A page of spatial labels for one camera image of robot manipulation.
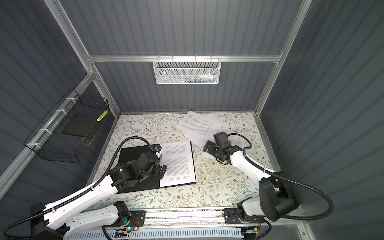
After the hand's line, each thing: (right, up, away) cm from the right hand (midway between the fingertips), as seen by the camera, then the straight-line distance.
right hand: (210, 150), depth 88 cm
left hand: (-28, -5, -12) cm, 30 cm away
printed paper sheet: (-20, -5, +8) cm, 23 cm away
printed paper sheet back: (-7, +12, +24) cm, 28 cm away
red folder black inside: (-56, -4, +14) cm, 58 cm away
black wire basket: (-73, +10, -17) cm, 76 cm away
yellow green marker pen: (-61, +20, -6) cm, 64 cm away
